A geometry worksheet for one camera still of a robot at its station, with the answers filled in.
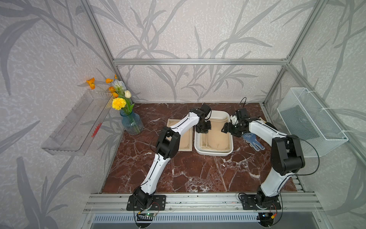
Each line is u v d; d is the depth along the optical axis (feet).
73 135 2.09
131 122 3.05
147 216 2.36
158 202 2.41
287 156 1.58
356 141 1.82
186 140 3.17
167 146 1.99
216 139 3.18
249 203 2.40
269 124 3.51
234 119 2.85
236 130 2.72
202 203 2.45
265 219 2.49
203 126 2.84
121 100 2.54
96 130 2.16
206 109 2.67
